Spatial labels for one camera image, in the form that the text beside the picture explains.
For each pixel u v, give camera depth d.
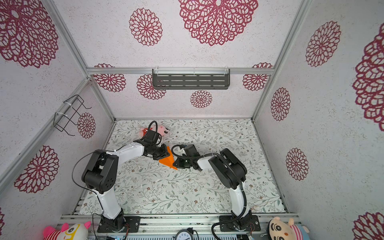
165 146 0.87
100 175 0.50
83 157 0.50
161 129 1.06
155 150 0.81
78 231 0.66
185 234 0.69
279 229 0.65
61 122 0.73
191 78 0.94
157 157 0.86
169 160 0.95
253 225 0.72
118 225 0.65
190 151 0.80
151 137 0.78
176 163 0.92
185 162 0.85
